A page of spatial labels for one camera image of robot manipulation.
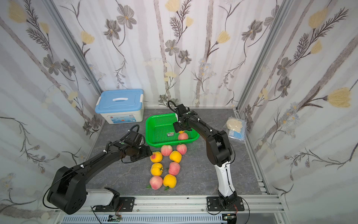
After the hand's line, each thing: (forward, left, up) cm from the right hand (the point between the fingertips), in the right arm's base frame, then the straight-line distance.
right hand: (183, 123), depth 95 cm
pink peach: (-7, 0, -6) cm, 9 cm away
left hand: (-22, +21, -4) cm, 30 cm away
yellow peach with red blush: (-23, +16, -6) cm, 29 cm away
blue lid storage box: (+11, +46, +3) cm, 48 cm away
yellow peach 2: (-30, +15, -5) cm, 34 cm away
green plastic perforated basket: (0, +18, -12) cm, 21 cm away
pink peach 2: (-18, +11, -5) cm, 22 cm away
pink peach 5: (-38, +15, -4) cm, 41 cm away
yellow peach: (-22, +4, -5) cm, 23 cm away
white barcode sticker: (-2, +11, -12) cm, 17 cm away
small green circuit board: (-55, +33, -9) cm, 65 cm away
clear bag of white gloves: (+3, -40, -9) cm, 41 cm away
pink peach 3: (-16, 0, -6) cm, 17 cm away
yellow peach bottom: (-36, +7, -6) cm, 37 cm away
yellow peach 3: (-8, +1, +2) cm, 8 cm away
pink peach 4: (-30, +5, -5) cm, 31 cm away
